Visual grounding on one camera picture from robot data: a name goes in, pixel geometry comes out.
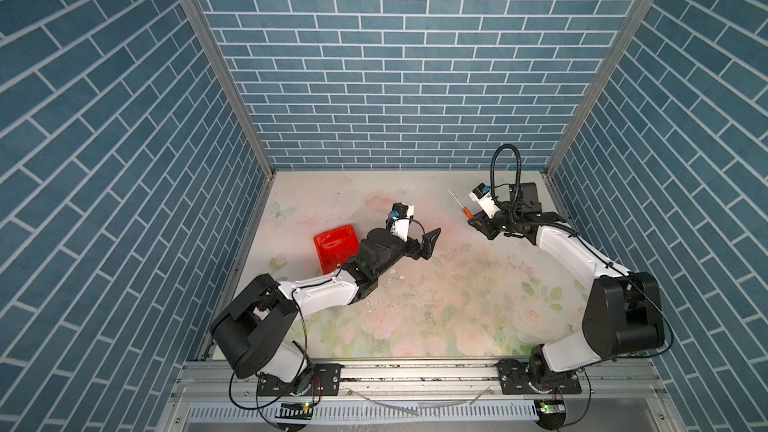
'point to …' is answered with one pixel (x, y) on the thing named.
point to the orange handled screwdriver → (467, 212)
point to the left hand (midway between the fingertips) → (427, 225)
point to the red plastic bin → (336, 247)
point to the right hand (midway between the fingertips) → (472, 214)
